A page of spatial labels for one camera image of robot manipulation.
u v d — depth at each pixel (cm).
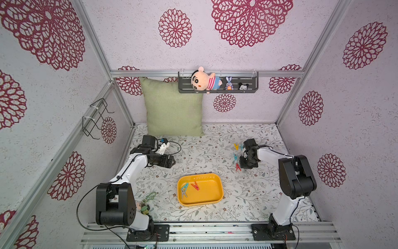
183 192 85
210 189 88
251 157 78
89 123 73
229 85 90
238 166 97
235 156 101
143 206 81
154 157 73
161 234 73
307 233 76
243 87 92
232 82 92
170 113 96
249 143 81
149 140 70
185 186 88
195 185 89
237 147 106
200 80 84
